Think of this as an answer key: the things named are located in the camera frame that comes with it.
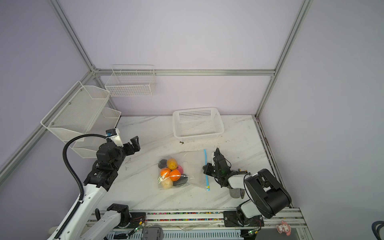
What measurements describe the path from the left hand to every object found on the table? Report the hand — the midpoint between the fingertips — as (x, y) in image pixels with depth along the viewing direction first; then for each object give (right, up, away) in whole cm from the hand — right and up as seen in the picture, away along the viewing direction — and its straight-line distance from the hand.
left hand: (129, 140), depth 75 cm
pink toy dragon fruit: (+24, -17, +11) cm, 32 cm away
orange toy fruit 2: (+23, -19, +4) cm, 30 cm away
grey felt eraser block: (+57, -29, +5) cm, 64 cm away
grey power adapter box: (+15, -44, -5) cm, 46 cm away
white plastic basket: (+30, +9, +40) cm, 51 cm away
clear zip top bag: (+30, -19, +16) cm, 39 cm away
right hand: (+38, -18, +16) cm, 45 cm away
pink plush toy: (+76, -41, -5) cm, 87 cm away
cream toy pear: (+19, -24, +5) cm, 31 cm away
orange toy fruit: (+18, -18, +6) cm, 26 cm away
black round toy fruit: (+27, -22, +6) cm, 35 cm away
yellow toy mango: (+21, -14, +7) cm, 26 cm away
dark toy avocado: (+15, -15, +11) cm, 24 cm away
